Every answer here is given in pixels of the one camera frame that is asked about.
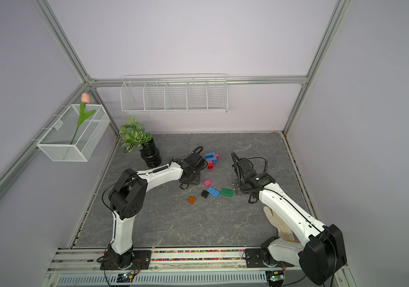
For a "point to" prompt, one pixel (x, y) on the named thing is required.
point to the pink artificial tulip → (82, 115)
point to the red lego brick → (210, 166)
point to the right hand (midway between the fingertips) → (246, 182)
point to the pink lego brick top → (216, 155)
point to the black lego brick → (205, 194)
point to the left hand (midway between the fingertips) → (194, 180)
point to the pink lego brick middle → (207, 182)
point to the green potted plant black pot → (132, 134)
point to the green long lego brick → (226, 192)
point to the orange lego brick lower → (191, 200)
